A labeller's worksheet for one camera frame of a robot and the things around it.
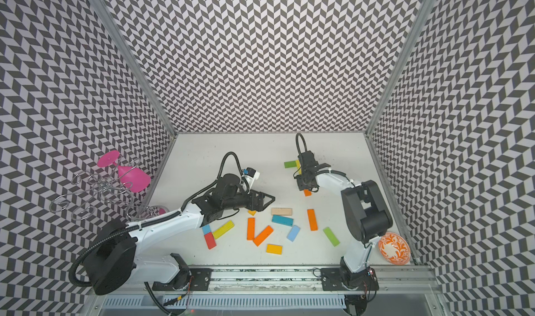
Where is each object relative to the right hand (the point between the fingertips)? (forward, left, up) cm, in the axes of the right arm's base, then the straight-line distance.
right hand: (307, 185), depth 95 cm
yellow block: (+13, +3, -2) cm, 13 cm away
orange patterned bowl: (-27, -32, -3) cm, 42 cm away
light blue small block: (-21, +8, -3) cm, 22 cm away
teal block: (-16, +11, -2) cm, 19 cm away
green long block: (-22, -9, -4) cm, 24 cm away
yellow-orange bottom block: (-27, +15, -3) cm, 31 cm away
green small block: (+13, +7, -2) cm, 15 cm away
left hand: (-13, +17, +11) cm, 24 cm away
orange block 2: (-3, 0, -1) cm, 4 cm away
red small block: (-24, +41, -2) cm, 47 cm away
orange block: (-16, -1, -2) cm, 16 cm away
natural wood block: (-12, +12, -2) cm, 17 cm away
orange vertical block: (-19, +25, -2) cm, 32 cm away
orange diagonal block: (-22, +20, -2) cm, 30 cm away
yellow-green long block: (-20, +36, -2) cm, 41 cm away
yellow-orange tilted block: (-12, +25, -2) cm, 28 cm away
